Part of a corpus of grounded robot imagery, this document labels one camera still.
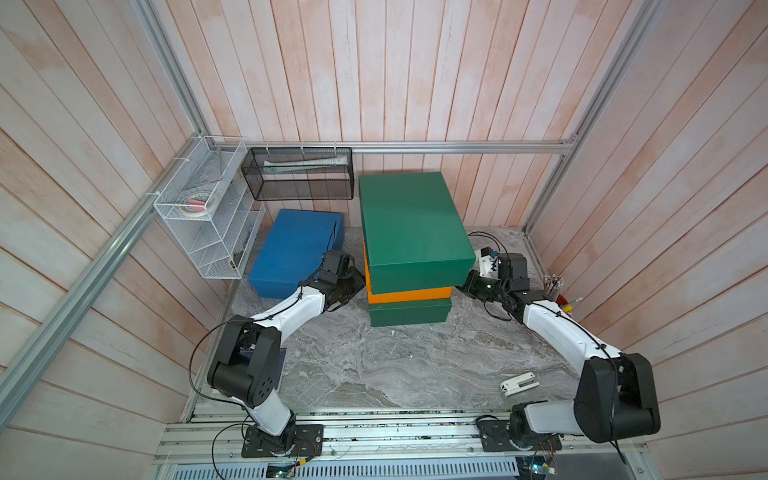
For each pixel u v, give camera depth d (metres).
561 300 0.88
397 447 0.73
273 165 0.89
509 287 0.67
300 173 1.05
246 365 0.45
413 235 1.11
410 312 0.86
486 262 0.80
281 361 0.86
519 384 0.80
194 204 0.73
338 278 0.71
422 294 0.75
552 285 0.82
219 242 0.77
